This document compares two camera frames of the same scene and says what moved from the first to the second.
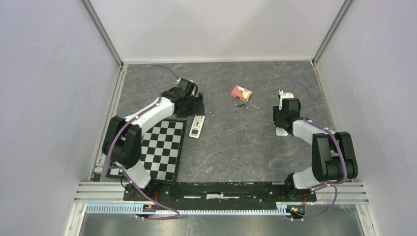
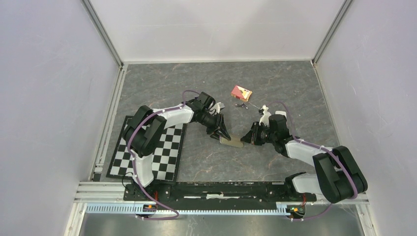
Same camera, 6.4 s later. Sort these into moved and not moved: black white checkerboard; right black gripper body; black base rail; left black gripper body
Moved: right black gripper body; left black gripper body
Not moved: black white checkerboard; black base rail
